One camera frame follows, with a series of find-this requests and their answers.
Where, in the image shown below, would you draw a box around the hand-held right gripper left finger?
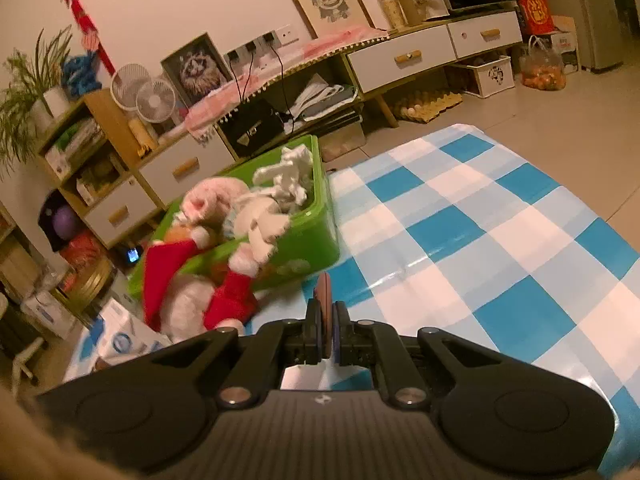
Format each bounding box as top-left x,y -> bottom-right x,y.
144,299 -> 325,407

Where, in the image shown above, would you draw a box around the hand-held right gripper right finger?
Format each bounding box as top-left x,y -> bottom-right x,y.
333,301 -> 507,409

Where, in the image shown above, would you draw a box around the brown round disc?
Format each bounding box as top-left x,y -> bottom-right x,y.
313,272 -> 332,359

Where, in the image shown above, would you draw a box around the green plastic bin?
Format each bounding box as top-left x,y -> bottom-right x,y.
125,134 -> 344,302

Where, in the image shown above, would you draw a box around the small red santa hat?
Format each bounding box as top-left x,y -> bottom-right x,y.
202,248 -> 262,334

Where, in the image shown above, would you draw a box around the beige plush bunny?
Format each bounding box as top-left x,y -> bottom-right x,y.
232,191 -> 297,264

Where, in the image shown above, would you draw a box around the pale grey cloth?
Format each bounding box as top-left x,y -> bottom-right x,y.
252,144 -> 316,207

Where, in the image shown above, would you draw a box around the large red santa hat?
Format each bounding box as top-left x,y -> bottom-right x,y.
141,225 -> 219,344

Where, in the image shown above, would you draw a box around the pink plush rabbit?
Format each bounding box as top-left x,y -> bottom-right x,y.
179,176 -> 252,227

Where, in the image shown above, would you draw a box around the blue white checkered mat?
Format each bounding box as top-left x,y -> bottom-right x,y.
62,122 -> 640,479

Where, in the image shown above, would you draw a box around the blue white milk carton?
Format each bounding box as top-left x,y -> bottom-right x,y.
94,299 -> 174,367

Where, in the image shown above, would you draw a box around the black handbag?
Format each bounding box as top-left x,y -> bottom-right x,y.
218,98 -> 286,157

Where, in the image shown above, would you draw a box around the glass jar with gold lid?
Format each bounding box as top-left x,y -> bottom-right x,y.
74,259 -> 119,322

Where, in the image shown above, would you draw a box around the stack of folded cloths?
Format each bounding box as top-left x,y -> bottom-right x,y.
289,73 -> 361,121

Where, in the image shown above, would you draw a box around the egg tray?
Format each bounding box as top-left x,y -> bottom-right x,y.
392,88 -> 464,124

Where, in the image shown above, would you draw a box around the pink table runner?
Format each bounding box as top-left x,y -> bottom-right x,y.
184,24 -> 391,144

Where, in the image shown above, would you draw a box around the red patterned bag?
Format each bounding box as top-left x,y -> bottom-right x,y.
59,232 -> 107,272

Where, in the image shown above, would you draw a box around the white cardboard box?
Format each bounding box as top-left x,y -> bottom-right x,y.
22,287 -> 77,339

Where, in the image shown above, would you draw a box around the purple ball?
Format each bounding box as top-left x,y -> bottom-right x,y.
52,207 -> 76,239

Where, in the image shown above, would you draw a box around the wooden shelf cabinet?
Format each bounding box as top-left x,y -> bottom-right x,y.
34,90 -> 167,252

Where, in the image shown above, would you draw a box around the white desk fan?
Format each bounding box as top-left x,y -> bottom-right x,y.
110,63 -> 153,106
135,78 -> 177,124

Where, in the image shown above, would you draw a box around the long wooden console cabinet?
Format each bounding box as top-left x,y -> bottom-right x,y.
135,9 -> 525,197

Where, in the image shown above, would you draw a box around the dark framed animal picture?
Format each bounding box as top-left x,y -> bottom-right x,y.
160,32 -> 235,109

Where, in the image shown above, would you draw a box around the beige fuzzy fabric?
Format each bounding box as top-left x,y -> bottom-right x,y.
0,385 -> 132,480

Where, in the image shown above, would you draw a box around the office chair base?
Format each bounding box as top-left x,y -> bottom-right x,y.
0,292 -> 47,387

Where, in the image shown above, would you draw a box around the white storage crate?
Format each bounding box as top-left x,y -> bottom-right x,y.
469,54 -> 516,99

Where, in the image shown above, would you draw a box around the framed cartoon picture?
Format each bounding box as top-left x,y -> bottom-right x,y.
282,0 -> 375,40

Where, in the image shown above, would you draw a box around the bag of orange fruit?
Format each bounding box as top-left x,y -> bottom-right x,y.
519,34 -> 569,92

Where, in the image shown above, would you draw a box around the blue knitted toy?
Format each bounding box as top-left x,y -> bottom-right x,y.
62,53 -> 99,97

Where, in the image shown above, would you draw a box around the green potted plant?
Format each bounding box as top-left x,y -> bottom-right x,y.
0,24 -> 77,167

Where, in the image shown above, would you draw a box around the brown cardboard box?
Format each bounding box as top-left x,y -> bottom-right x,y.
549,14 -> 581,56

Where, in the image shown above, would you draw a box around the red gift box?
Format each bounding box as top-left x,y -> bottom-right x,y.
512,0 -> 554,36

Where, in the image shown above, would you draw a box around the red hanging decoration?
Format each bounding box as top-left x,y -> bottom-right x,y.
47,0 -> 114,76

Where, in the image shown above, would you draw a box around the grey refrigerator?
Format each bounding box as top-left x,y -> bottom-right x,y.
572,0 -> 627,74

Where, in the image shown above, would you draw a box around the wall power sockets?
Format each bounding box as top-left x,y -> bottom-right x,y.
222,24 -> 301,64

